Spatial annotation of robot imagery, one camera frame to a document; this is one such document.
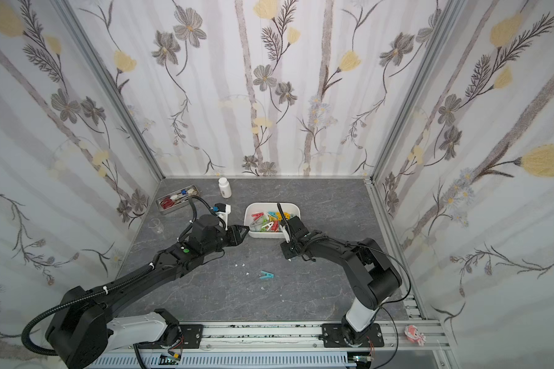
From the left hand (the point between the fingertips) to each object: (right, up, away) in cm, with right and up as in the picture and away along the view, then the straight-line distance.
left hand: (249, 227), depth 80 cm
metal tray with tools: (-40, +10, +31) cm, 52 cm away
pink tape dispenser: (+53, -33, -8) cm, 63 cm away
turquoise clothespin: (+7, +3, +24) cm, 25 cm away
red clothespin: (0, +3, +24) cm, 24 cm away
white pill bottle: (-16, +16, +27) cm, 35 cm away
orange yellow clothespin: (+13, +5, -5) cm, 15 cm away
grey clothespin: (0, -1, +21) cm, 21 cm away
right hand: (+14, -8, +13) cm, 21 cm away
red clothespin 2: (+8, -2, +19) cm, 21 cm away
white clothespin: (+6, -1, +20) cm, 21 cm away
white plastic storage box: (+4, +1, +22) cm, 23 cm away
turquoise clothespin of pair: (+6, -19, +7) cm, 21 cm away
